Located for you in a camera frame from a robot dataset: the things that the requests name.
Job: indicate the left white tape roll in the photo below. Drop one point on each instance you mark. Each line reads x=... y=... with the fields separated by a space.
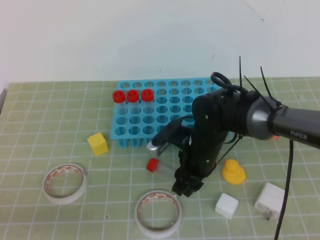
x=64 y=184

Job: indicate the green grid cutting mat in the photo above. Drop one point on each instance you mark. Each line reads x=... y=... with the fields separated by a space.
x=43 y=125

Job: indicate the yellow foam cube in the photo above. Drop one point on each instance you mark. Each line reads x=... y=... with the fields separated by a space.
x=98 y=144

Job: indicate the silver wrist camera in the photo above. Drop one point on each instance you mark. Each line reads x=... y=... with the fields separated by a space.
x=172 y=133

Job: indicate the red capped tube far left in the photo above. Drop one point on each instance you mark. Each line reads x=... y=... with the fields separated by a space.
x=119 y=98

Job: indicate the yellow rubber duck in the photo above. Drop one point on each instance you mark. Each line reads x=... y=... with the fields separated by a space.
x=233 y=173

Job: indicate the orange foam cube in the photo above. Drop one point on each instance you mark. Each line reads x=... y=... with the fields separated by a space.
x=275 y=137

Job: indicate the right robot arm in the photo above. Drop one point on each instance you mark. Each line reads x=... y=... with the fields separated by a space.
x=265 y=119

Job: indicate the white power adapter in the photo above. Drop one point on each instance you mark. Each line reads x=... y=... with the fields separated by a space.
x=270 y=201

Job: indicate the front white tape roll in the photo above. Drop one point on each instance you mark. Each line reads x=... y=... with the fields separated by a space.
x=158 y=214

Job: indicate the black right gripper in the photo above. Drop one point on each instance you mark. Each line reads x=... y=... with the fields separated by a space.
x=215 y=115

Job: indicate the blue test tube rack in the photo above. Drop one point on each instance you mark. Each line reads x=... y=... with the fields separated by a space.
x=173 y=99

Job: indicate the red capped clear tube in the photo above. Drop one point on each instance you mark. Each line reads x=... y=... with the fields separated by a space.
x=161 y=169

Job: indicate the white foam cube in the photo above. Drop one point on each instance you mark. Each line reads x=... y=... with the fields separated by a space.
x=226 y=206

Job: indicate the white tape roll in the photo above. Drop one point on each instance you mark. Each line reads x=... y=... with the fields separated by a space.
x=158 y=214
x=64 y=184

